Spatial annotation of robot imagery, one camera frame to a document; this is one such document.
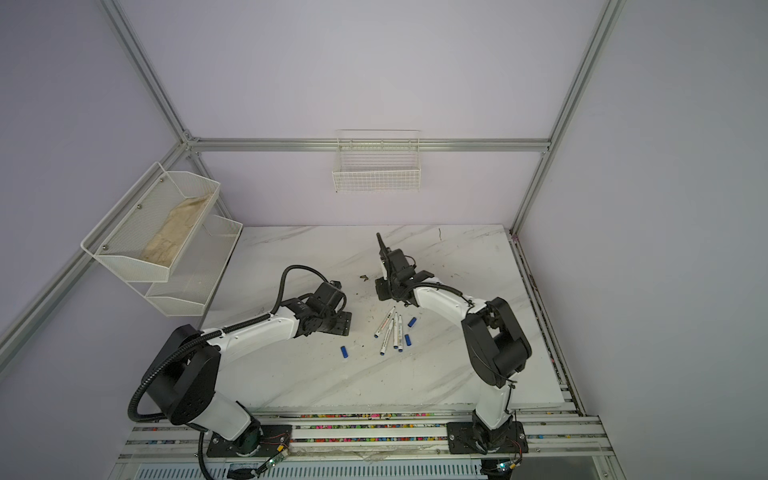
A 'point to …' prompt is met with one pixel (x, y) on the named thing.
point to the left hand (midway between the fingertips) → (337, 323)
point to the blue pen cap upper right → (412, 321)
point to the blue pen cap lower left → (344, 351)
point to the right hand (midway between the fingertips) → (379, 285)
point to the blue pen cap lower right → (408, 340)
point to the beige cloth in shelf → (164, 245)
